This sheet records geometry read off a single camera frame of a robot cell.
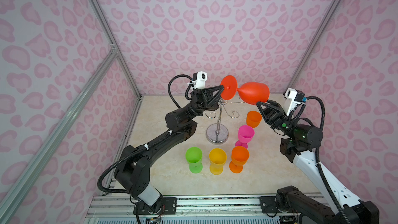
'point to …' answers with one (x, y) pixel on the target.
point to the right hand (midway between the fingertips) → (256, 105)
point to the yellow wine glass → (217, 157)
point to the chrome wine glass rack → (218, 133)
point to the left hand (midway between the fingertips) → (222, 93)
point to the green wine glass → (194, 156)
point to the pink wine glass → (245, 134)
